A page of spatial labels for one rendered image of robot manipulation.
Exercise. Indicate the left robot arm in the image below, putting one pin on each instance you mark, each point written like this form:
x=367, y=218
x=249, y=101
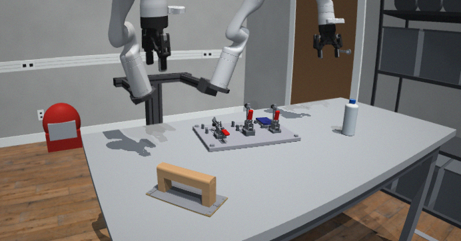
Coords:
x=239, y=34

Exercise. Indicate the white bottle with blue cap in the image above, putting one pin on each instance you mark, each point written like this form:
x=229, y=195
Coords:
x=350, y=117

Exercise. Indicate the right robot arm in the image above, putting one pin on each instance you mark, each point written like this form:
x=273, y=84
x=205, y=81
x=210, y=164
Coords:
x=120, y=35

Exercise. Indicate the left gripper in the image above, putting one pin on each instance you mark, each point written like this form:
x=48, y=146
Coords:
x=327, y=37

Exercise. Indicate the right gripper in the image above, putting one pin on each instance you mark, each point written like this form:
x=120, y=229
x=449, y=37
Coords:
x=152, y=38

